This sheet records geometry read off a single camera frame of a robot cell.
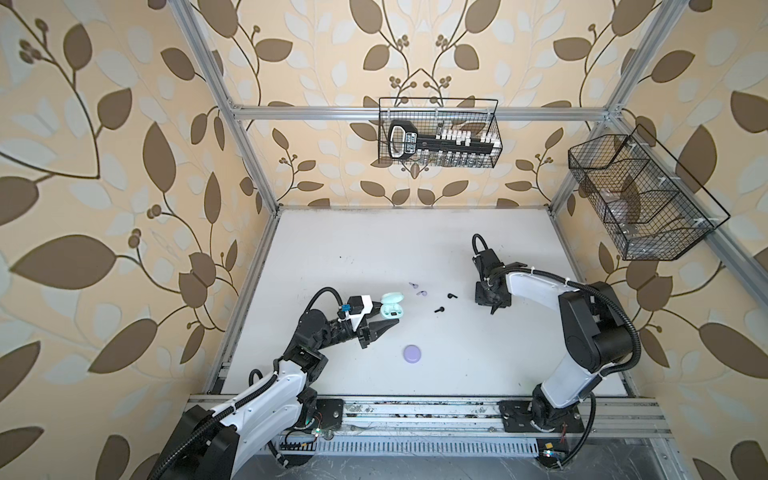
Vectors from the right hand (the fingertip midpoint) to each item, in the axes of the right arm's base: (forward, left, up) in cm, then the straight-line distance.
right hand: (489, 302), depth 94 cm
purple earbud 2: (+4, +21, 0) cm, 21 cm away
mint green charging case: (-12, +31, +22) cm, 40 cm away
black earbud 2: (-2, +15, -1) cm, 16 cm away
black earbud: (+3, +12, 0) cm, 12 cm away
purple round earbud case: (-15, +26, 0) cm, 30 cm away
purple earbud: (+7, +23, 0) cm, 24 cm away
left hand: (-12, +30, +20) cm, 39 cm away
